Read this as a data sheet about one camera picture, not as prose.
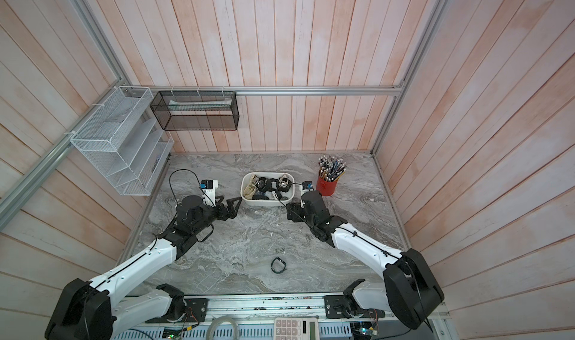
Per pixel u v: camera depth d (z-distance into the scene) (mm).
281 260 815
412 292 406
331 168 903
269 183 1034
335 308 730
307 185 756
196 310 735
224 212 719
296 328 690
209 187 707
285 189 1013
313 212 645
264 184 1038
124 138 730
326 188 972
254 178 1021
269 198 1000
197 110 1034
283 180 1034
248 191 1013
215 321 710
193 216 636
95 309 394
